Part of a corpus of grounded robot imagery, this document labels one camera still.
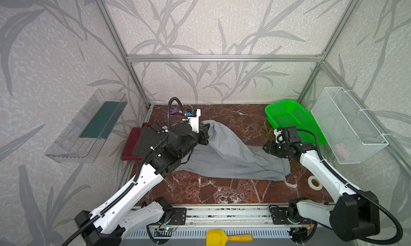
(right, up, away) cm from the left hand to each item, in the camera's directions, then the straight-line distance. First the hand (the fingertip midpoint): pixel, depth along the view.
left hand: (212, 121), depth 67 cm
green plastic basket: (+55, +4, +46) cm, 72 cm away
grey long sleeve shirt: (+6, -16, +9) cm, 19 cm away
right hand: (+29, -12, +19) cm, 37 cm away
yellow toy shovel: (+2, -50, 0) cm, 50 cm away
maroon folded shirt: (-51, -10, +34) cm, 62 cm away
